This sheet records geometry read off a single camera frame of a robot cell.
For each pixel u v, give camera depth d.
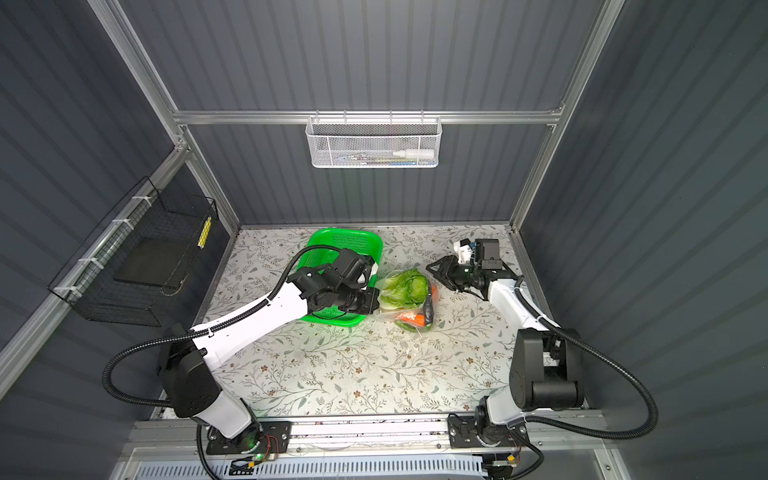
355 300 0.67
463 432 0.74
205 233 0.83
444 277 0.77
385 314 0.78
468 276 0.75
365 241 1.09
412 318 0.86
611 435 0.42
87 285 0.62
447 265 0.77
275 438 0.73
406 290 0.79
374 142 1.24
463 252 0.82
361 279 0.66
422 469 0.77
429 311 0.89
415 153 0.87
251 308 0.49
